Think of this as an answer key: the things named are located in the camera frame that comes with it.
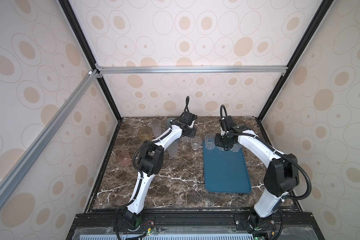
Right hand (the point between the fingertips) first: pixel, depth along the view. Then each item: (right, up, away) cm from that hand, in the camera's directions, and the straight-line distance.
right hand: (222, 143), depth 90 cm
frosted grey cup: (-30, -5, +9) cm, 32 cm away
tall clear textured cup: (-45, +13, +23) cm, 52 cm away
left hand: (-14, +7, +9) cm, 18 cm away
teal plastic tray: (+2, -17, 0) cm, 18 cm away
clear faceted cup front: (-6, -1, +9) cm, 10 cm away
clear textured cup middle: (-22, +2, +15) cm, 27 cm away
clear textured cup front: (-15, -1, +13) cm, 20 cm away
